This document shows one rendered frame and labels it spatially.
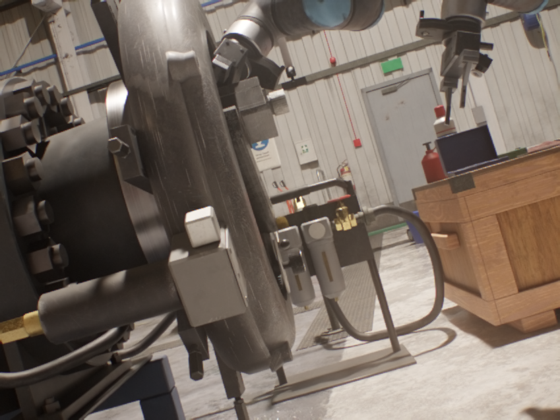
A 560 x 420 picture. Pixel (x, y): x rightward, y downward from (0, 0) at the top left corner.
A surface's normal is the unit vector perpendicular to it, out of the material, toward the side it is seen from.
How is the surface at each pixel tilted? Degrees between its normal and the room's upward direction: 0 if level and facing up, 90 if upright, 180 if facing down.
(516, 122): 90
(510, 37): 90
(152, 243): 116
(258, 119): 155
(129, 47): 63
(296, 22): 127
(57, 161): 55
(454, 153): 83
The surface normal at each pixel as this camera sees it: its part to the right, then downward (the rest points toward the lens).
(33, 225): 0.10, 0.39
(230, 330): 0.19, 0.65
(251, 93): -0.14, -0.42
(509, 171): -0.02, -0.02
